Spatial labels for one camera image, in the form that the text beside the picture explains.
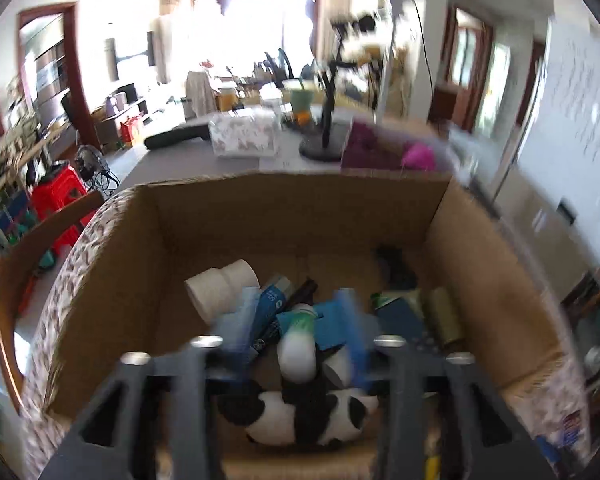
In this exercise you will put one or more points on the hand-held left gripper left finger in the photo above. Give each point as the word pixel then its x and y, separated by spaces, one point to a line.
pixel 237 325

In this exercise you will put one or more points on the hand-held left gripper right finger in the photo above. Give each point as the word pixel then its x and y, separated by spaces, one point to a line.
pixel 355 340

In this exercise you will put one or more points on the small blue box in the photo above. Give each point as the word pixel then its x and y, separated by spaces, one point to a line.
pixel 330 325

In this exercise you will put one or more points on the blue tube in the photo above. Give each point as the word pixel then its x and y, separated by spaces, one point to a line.
pixel 271 302

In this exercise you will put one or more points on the white tape roll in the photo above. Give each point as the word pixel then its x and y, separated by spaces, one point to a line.
pixel 220 285

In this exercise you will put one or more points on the green white bottle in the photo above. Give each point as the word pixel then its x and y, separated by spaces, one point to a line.
pixel 382 301

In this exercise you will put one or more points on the blue card payment terminal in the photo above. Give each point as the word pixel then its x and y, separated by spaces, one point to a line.
pixel 402 320

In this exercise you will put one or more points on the white plastic bottle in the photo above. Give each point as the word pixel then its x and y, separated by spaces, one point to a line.
pixel 297 355

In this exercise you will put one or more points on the black fuzzy item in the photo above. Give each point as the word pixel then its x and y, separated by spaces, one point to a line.
pixel 397 267

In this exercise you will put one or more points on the olive green tin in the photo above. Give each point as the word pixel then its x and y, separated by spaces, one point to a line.
pixel 442 320

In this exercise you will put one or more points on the panda plush toy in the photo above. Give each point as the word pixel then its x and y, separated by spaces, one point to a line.
pixel 280 420

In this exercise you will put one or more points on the cardboard box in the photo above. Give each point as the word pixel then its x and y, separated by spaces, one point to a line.
pixel 290 215

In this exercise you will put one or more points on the patterned tissue box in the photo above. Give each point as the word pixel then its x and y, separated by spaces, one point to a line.
pixel 245 135

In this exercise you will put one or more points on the pink item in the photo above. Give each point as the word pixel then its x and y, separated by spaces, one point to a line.
pixel 419 156

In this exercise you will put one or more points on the long black object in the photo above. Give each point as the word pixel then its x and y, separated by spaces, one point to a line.
pixel 175 139

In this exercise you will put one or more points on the red plastic stool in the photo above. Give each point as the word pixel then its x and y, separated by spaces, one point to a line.
pixel 60 195

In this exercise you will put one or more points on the black floor fan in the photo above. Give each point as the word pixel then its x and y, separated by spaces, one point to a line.
pixel 87 160

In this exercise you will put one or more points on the yellow jar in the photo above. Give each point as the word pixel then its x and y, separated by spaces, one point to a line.
pixel 227 99

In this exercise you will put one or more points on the green cup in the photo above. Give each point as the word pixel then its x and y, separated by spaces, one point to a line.
pixel 299 102

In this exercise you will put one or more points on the wooden chair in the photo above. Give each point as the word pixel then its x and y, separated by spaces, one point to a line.
pixel 10 285
pixel 592 310

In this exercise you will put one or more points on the printed flyer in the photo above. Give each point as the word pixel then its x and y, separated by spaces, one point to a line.
pixel 570 430

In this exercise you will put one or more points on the white cloth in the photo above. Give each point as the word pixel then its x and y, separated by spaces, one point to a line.
pixel 200 92

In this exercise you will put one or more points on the wooden cabinet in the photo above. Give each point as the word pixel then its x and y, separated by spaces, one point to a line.
pixel 440 105

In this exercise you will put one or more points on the black office chair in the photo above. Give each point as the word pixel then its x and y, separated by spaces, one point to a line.
pixel 279 65

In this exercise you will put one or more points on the wooden door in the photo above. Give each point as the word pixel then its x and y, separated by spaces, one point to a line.
pixel 467 70

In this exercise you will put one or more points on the whiteboard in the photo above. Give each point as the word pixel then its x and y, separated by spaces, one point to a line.
pixel 575 110

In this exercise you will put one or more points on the black camera stand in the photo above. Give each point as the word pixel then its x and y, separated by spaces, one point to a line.
pixel 325 145

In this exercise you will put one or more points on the black wall socket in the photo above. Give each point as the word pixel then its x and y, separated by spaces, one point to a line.
pixel 567 212

